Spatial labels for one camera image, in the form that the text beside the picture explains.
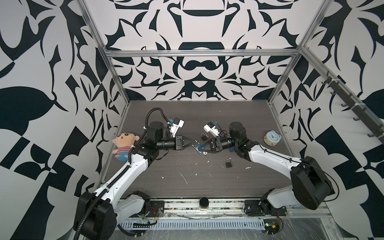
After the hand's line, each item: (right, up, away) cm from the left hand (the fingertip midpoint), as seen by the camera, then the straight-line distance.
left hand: (196, 141), depth 70 cm
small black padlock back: (+20, -16, +19) cm, 32 cm away
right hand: (+2, -5, -2) cm, 6 cm away
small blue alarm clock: (+49, -2, +26) cm, 56 cm away
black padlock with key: (+6, -2, +30) cm, 30 cm away
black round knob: (+4, -27, -2) cm, 27 cm away
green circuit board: (+35, -40, +1) cm, 54 cm away
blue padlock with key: (+2, -3, -1) cm, 4 cm away
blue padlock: (+16, -3, -4) cm, 16 cm away
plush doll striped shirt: (-42, -3, +20) cm, 47 cm away
